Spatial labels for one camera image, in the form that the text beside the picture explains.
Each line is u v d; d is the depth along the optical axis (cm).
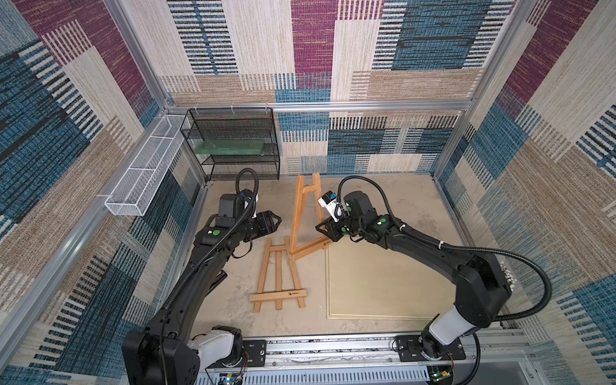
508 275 69
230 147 97
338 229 73
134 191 92
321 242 78
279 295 84
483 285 44
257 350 74
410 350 73
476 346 71
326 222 76
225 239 51
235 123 101
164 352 37
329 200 73
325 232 78
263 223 67
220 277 87
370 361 73
